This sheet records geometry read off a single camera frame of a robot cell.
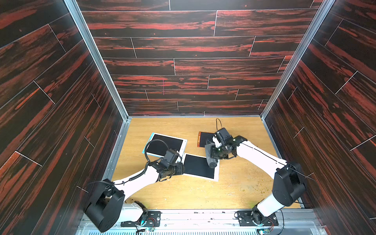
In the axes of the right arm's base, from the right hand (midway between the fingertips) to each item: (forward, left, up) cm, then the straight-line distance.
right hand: (213, 154), depth 88 cm
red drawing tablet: (+20, +5, -9) cm, 22 cm away
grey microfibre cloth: (-7, +1, +4) cm, 8 cm away
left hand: (-9, +17, -4) cm, 20 cm away
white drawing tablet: (-2, +9, -13) cm, 16 cm away
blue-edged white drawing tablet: (-2, +31, +9) cm, 33 cm away
